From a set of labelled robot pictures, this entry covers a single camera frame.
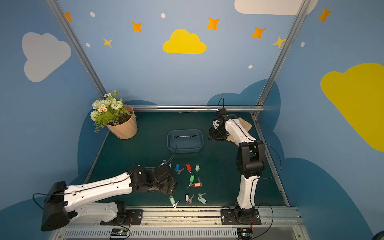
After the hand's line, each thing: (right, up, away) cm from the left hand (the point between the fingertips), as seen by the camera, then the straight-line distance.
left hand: (169, 183), depth 76 cm
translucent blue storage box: (+8, +19, +31) cm, 37 cm away
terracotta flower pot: (-31, +28, +20) cm, 46 cm away
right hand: (+26, +23, +19) cm, 40 cm away
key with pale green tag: (+17, -10, +4) cm, 20 cm away
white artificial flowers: (-35, +38, +6) cm, 52 cm away
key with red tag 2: (+15, -5, +10) cm, 19 cm away
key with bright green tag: (+12, -2, +10) cm, 16 cm away
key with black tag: (+10, -11, +3) cm, 15 cm away
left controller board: (-24, -22, -5) cm, 33 cm away
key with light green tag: (+15, +4, +15) cm, 21 cm away
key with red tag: (+10, +3, +16) cm, 19 cm away
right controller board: (+38, -24, -4) cm, 45 cm away
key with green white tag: (+2, -12, +4) cm, 12 cm away
